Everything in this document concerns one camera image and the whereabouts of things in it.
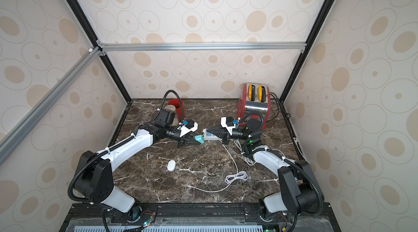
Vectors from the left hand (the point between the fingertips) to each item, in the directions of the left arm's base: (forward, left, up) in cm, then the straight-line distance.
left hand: (201, 139), depth 76 cm
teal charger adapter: (-1, +1, +2) cm, 2 cm away
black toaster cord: (+44, -52, -17) cm, 70 cm away
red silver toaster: (+29, -30, -1) cm, 42 cm away
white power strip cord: (-2, -25, -18) cm, 31 cm away
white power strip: (+13, -4, -17) cm, 22 cm away
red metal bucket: (+27, +15, -8) cm, 32 cm away
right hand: (+2, -6, +6) cm, 9 cm away
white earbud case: (-5, +17, -19) cm, 26 cm away
